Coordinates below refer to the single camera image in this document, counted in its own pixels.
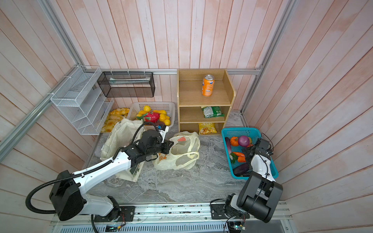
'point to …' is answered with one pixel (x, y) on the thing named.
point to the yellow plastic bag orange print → (183, 155)
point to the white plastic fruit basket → (136, 108)
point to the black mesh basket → (127, 84)
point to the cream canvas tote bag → (119, 133)
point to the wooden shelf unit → (190, 99)
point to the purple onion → (244, 141)
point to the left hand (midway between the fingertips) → (173, 146)
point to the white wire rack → (82, 103)
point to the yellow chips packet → (207, 128)
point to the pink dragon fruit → (150, 117)
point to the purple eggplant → (240, 170)
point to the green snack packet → (212, 111)
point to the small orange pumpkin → (234, 141)
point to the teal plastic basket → (252, 132)
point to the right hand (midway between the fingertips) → (248, 154)
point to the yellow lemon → (147, 108)
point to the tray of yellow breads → (114, 115)
